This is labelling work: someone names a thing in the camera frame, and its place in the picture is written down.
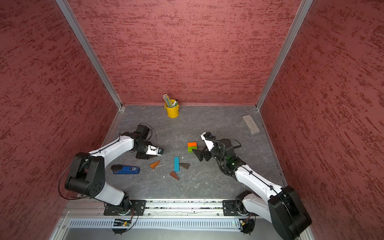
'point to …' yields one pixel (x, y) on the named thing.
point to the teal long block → (176, 164)
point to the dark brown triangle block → (185, 165)
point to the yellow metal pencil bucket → (172, 112)
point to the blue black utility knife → (124, 169)
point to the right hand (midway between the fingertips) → (198, 147)
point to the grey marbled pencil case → (251, 124)
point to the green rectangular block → (190, 149)
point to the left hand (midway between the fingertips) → (146, 153)
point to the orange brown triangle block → (154, 164)
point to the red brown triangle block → (173, 174)
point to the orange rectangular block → (192, 144)
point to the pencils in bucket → (168, 101)
